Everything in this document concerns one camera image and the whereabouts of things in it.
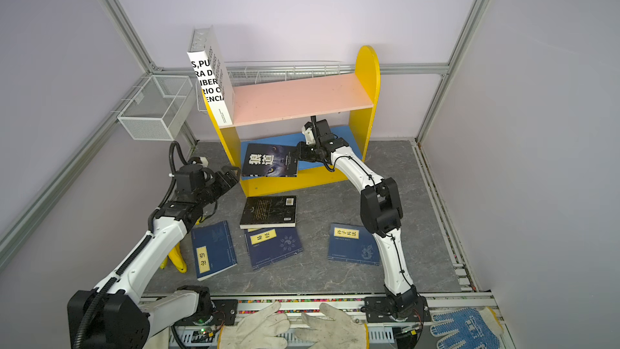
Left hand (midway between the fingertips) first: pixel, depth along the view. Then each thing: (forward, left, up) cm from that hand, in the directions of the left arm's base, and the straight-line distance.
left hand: (235, 177), depth 81 cm
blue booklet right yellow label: (-18, -40, -21) cm, 48 cm away
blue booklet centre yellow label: (-17, -9, -20) cm, 27 cm away
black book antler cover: (-5, -9, -17) cm, 20 cm away
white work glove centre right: (-44, -31, -20) cm, 58 cm away
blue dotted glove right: (-46, -73, -20) cm, 88 cm away
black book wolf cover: (+12, -10, -6) cm, 17 cm away
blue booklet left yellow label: (-17, +11, -21) cm, 29 cm away
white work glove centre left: (-42, -8, -20) cm, 47 cm away
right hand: (+13, -20, -5) cm, 24 cm away
